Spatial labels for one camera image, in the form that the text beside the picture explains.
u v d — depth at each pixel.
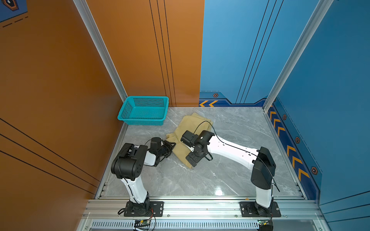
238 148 0.50
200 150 0.58
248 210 0.72
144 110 1.19
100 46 0.83
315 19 0.73
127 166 0.49
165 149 0.87
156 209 0.74
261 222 0.73
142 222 0.71
